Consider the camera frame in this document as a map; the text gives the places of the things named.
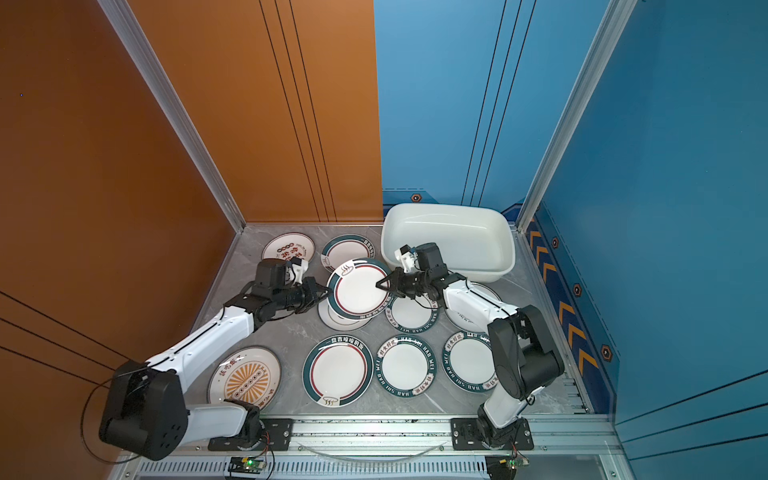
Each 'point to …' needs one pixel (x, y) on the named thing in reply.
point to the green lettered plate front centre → (405, 366)
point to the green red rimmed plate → (354, 291)
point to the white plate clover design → (335, 320)
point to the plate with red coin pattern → (289, 245)
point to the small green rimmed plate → (344, 249)
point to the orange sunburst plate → (250, 374)
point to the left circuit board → (247, 464)
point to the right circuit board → (512, 463)
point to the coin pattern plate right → (464, 324)
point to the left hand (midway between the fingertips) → (335, 288)
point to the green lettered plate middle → (412, 315)
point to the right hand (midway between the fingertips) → (376, 287)
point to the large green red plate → (337, 371)
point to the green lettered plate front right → (468, 362)
